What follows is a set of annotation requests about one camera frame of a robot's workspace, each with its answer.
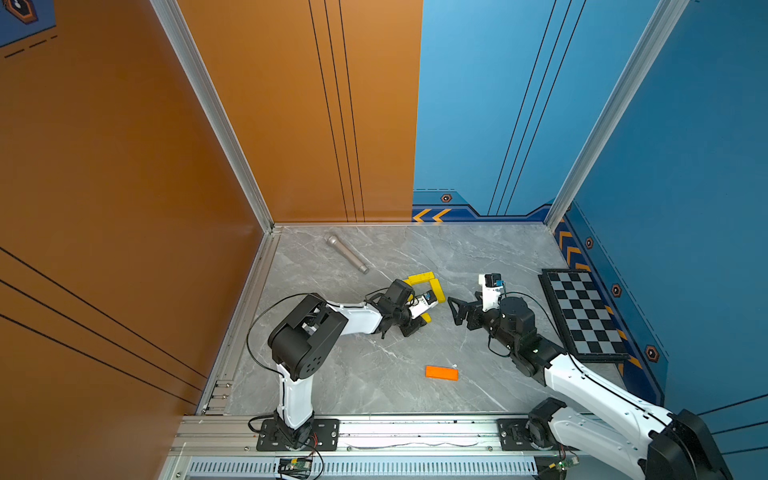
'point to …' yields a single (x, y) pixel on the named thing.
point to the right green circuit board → (565, 464)
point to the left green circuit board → (296, 466)
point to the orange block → (441, 373)
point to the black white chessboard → (585, 324)
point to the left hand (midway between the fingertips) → (423, 313)
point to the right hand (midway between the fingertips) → (462, 296)
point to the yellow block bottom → (427, 317)
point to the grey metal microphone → (334, 241)
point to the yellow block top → (420, 278)
